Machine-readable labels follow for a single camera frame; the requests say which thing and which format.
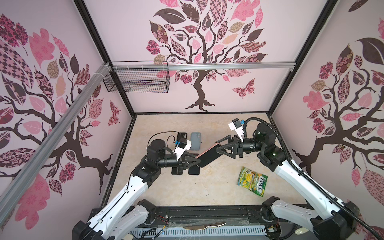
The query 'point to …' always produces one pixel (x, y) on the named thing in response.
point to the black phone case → (182, 136)
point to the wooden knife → (202, 227)
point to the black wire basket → (138, 77)
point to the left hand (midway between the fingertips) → (198, 162)
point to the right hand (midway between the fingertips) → (218, 147)
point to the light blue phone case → (195, 141)
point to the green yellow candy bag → (254, 182)
